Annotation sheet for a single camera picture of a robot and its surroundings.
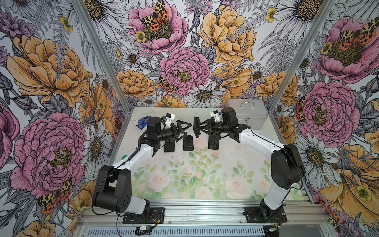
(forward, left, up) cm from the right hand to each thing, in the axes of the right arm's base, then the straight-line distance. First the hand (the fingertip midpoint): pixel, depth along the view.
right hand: (198, 129), depth 83 cm
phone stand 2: (+3, +7, -19) cm, 20 cm away
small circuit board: (-43, +27, -21) cm, 55 cm away
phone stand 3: (-2, +1, +2) cm, 3 cm away
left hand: (-3, +5, +1) cm, 6 cm away
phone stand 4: (0, -9, -14) cm, 17 cm away
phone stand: (+2, +19, -20) cm, 27 cm away
